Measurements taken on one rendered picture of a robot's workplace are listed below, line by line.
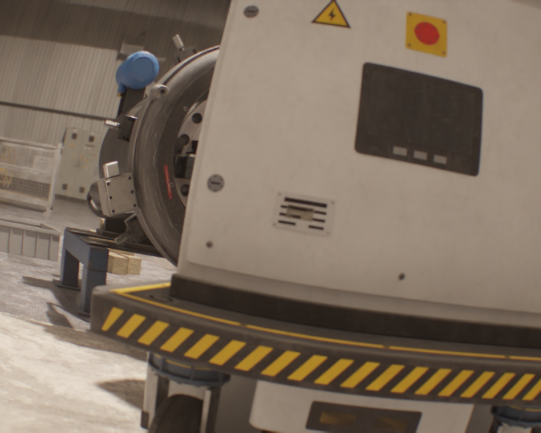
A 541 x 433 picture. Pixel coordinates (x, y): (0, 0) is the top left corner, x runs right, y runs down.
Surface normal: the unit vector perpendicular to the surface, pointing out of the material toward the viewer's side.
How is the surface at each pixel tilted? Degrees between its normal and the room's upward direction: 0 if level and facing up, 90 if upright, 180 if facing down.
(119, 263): 90
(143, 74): 90
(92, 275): 90
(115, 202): 90
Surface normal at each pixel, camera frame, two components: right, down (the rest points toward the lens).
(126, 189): 0.49, 0.07
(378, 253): -0.22, -0.06
